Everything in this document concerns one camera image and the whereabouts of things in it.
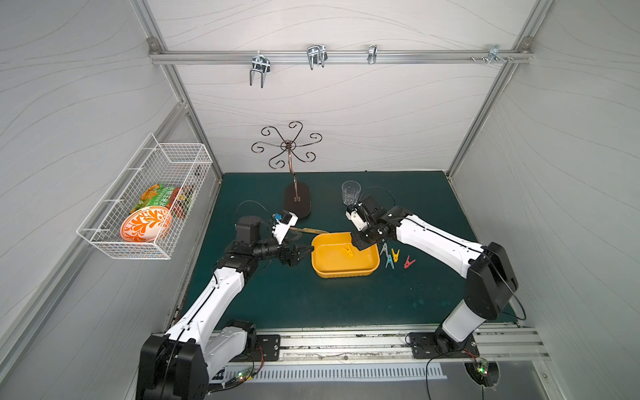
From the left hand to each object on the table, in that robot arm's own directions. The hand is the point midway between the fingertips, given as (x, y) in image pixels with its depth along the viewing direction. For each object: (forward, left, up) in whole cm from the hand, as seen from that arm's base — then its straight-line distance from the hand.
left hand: (306, 242), depth 76 cm
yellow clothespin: (+7, -15, -17) cm, 23 cm away
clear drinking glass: (+35, -16, -14) cm, 41 cm away
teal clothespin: (+3, -30, -18) cm, 35 cm away
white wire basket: (+21, +45, +13) cm, 51 cm away
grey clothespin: (+9, -29, -18) cm, 35 cm away
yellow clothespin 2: (+5, -33, -18) cm, 38 cm away
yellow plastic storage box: (+5, -10, -19) cm, 22 cm away
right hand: (+7, -17, -8) cm, 20 cm away
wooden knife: (+17, +1, -19) cm, 26 cm away
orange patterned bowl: (-4, +41, +14) cm, 43 cm away
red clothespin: (+2, -36, -18) cm, 41 cm away
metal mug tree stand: (+32, +7, -14) cm, 36 cm away
